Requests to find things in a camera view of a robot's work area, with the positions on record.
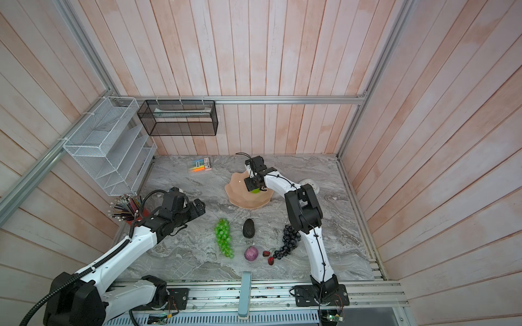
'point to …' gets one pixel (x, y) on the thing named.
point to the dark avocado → (249, 228)
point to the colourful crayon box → (200, 164)
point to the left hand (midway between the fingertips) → (197, 211)
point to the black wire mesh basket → (179, 117)
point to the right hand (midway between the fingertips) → (251, 181)
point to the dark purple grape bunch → (290, 238)
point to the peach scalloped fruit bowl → (239, 194)
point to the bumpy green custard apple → (255, 191)
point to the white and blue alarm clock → (313, 183)
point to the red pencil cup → (134, 221)
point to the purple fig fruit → (251, 253)
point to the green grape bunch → (223, 238)
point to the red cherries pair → (270, 259)
